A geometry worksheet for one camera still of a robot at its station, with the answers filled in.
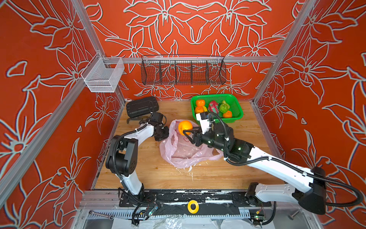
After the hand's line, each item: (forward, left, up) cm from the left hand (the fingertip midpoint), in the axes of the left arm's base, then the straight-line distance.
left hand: (169, 134), depth 94 cm
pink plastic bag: (-9, -8, -5) cm, 14 cm away
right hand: (-12, -11, +27) cm, 32 cm away
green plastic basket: (+26, -48, +3) cm, 55 cm away
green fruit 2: (+31, -40, +3) cm, 50 cm away
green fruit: (+21, -38, +7) cm, 44 cm away
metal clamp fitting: (+15, +26, -3) cm, 30 cm away
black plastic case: (+22, +24, +2) cm, 33 cm away
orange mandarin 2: (+23, -20, +1) cm, 31 cm away
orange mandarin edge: (-12, -11, +28) cm, 33 cm away
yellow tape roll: (-39, -19, -3) cm, 44 cm away
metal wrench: (-46, +24, -5) cm, 52 cm away
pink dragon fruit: (+25, -31, +4) cm, 40 cm away
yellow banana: (+26, -25, -1) cm, 36 cm away
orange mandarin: (+27, -21, +5) cm, 35 cm away
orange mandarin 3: (+20, -42, +1) cm, 47 cm away
